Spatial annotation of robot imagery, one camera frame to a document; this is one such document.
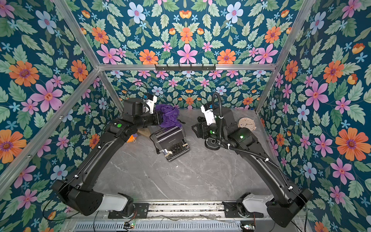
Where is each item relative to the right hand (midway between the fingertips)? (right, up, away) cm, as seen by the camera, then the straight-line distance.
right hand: (201, 122), depth 67 cm
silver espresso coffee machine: (-15, -11, +8) cm, 20 cm away
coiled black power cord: (+1, +2, +42) cm, 43 cm away
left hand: (-17, +4, +3) cm, 18 cm away
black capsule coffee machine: (+9, -15, +31) cm, 35 cm away
